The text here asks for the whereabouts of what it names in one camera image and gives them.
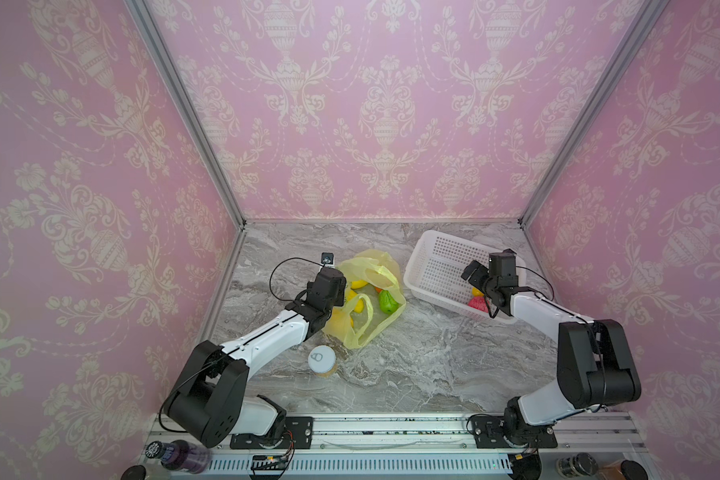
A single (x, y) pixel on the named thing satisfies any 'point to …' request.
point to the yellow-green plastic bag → (374, 297)
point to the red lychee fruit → (478, 302)
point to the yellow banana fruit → (476, 292)
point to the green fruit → (388, 303)
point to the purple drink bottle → (180, 455)
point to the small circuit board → (268, 462)
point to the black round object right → (631, 470)
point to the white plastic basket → (434, 270)
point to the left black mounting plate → (301, 427)
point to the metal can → (581, 464)
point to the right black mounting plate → (511, 432)
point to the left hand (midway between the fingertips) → (334, 282)
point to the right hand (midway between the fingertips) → (476, 271)
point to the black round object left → (134, 472)
